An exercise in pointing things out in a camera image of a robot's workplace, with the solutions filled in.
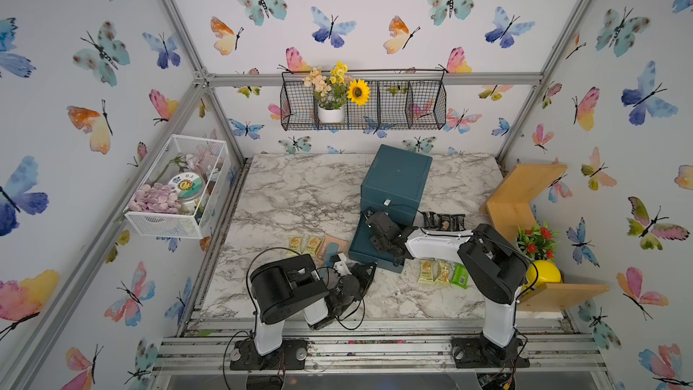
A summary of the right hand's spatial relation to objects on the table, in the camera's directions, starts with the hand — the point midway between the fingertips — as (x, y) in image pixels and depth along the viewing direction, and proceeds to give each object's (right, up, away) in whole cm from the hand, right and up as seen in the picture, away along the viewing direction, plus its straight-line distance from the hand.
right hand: (383, 229), depth 96 cm
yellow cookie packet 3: (+13, -12, -9) cm, 20 cm away
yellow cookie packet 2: (-24, -5, -2) cm, 25 cm away
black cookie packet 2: (+23, +2, +3) cm, 23 cm away
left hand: (-1, -9, -11) cm, 14 cm away
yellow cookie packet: (-30, -4, -2) cm, 31 cm away
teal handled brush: (-18, -7, -3) cm, 19 cm away
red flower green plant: (+40, 0, -21) cm, 46 cm away
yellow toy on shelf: (+41, -7, -25) cm, 48 cm away
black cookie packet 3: (+27, +2, +3) cm, 28 cm away
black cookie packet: (+18, +3, +3) cm, 18 cm away
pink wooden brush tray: (-21, -6, -2) cm, 22 cm away
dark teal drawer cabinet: (+3, +16, -11) cm, 20 cm away
